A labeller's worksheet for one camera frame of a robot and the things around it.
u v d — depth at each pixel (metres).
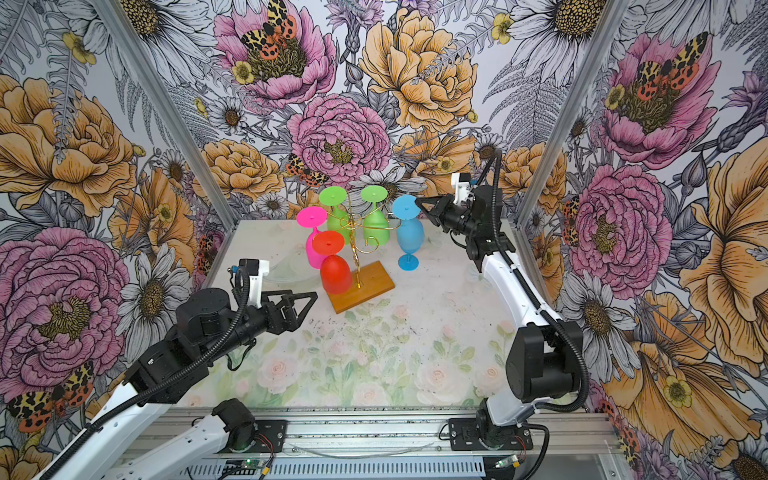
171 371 0.44
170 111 0.89
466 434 0.74
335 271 0.77
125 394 0.43
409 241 0.85
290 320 0.55
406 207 0.77
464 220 0.68
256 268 0.56
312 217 0.76
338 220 0.84
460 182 0.73
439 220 0.71
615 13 0.71
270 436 0.74
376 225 0.87
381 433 0.76
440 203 0.71
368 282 1.03
